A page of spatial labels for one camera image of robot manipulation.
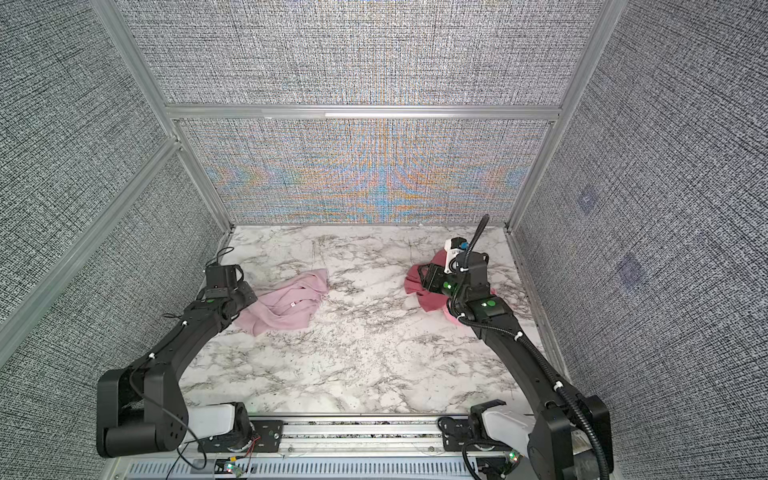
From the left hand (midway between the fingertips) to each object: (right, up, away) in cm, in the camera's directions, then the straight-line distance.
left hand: (245, 292), depth 89 cm
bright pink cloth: (+63, -9, +3) cm, 64 cm away
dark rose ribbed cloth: (+56, -3, +7) cm, 56 cm away
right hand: (+53, +8, -8) cm, 54 cm away
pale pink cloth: (+11, -4, +2) cm, 12 cm away
